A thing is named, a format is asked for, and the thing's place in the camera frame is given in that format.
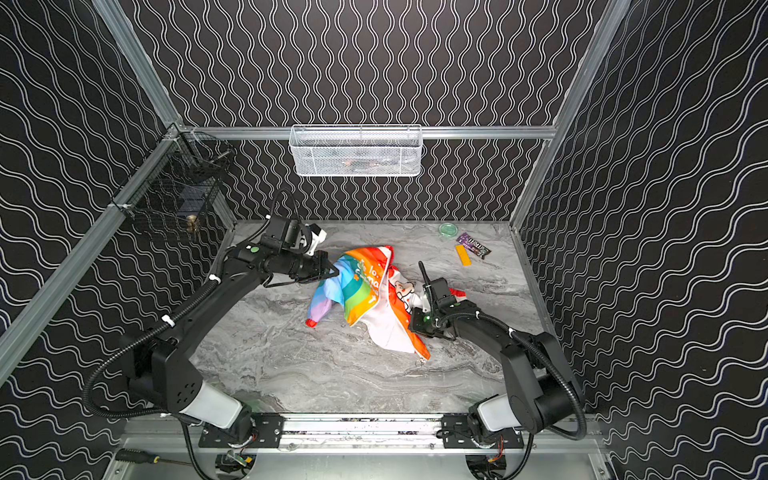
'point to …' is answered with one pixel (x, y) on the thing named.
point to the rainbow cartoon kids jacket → (365, 286)
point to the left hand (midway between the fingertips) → (346, 272)
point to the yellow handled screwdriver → (139, 457)
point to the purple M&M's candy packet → (473, 245)
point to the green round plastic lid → (448, 229)
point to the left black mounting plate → (266, 432)
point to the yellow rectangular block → (463, 255)
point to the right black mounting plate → (456, 430)
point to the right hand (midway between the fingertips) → (413, 327)
